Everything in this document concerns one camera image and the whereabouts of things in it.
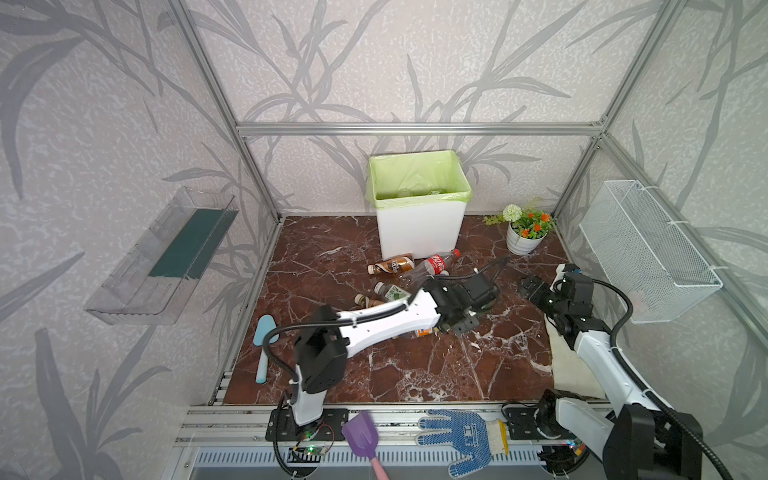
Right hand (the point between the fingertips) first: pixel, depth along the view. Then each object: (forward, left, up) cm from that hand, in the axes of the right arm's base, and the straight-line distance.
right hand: (530, 277), depth 87 cm
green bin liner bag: (+35, +33, +9) cm, 49 cm away
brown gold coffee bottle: (+9, +40, -7) cm, 42 cm away
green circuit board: (-41, +59, -12) cm, 73 cm away
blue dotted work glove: (-38, +21, -11) cm, 45 cm away
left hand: (-10, +21, +2) cm, 23 cm away
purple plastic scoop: (-38, +48, -11) cm, 62 cm away
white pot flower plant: (+19, -4, 0) cm, 19 cm away
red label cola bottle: (+9, +27, -8) cm, 30 cm away
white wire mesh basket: (-8, -16, +22) cm, 28 cm away
